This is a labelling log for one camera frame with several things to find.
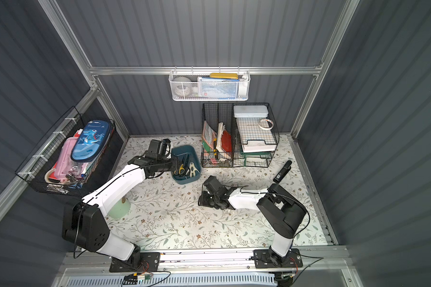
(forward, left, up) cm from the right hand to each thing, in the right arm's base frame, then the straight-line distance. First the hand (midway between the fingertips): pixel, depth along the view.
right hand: (202, 198), depth 88 cm
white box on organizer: (+45, -26, +19) cm, 56 cm away
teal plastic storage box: (+29, +16, +1) cm, 33 cm away
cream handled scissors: (+19, +7, -2) cm, 20 cm away
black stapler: (+14, -42, 0) cm, 44 cm away
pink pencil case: (+1, +50, +28) cm, 58 cm away
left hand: (+12, +11, +14) cm, 21 cm away
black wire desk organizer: (+35, -19, +11) cm, 41 cm away
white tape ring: (+34, -34, +16) cm, 50 cm away
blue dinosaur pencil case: (+10, +42, +33) cm, 54 cm away
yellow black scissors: (+16, +13, 0) cm, 21 cm away
